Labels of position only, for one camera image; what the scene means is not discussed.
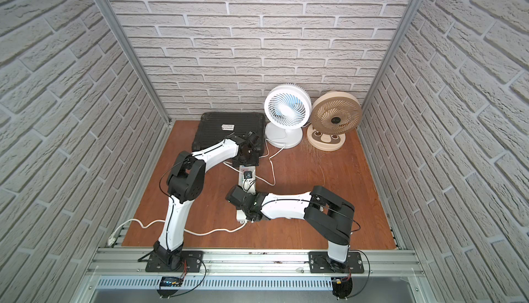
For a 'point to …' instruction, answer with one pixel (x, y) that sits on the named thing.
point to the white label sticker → (228, 127)
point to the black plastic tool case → (216, 126)
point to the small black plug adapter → (247, 175)
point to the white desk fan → (287, 109)
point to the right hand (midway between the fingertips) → (245, 194)
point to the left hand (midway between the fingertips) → (245, 158)
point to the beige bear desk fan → (333, 113)
